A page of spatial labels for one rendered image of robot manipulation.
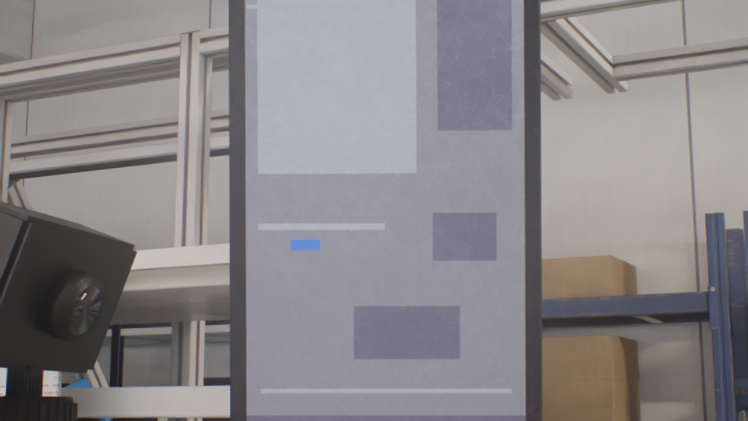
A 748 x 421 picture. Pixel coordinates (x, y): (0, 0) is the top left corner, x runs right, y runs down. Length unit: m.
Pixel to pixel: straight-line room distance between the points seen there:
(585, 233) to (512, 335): 3.72
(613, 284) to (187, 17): 2.72
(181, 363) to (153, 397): 0.57
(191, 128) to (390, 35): 1.14
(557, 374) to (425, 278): 3.23
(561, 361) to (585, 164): 0.95
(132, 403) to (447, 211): 0.66
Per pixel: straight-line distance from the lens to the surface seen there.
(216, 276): 1.56
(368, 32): 1.11
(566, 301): 4.30
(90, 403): 1.67
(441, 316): 1.11
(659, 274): 4.74
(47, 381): 1.58
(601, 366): 4.28
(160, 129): 2.90
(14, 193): 2.65
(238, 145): 1.12
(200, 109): 2.22
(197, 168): 2.19
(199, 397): 1.56
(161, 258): 1.50
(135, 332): 5.10
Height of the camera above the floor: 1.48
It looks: 11 degrees up
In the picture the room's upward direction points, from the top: straight up
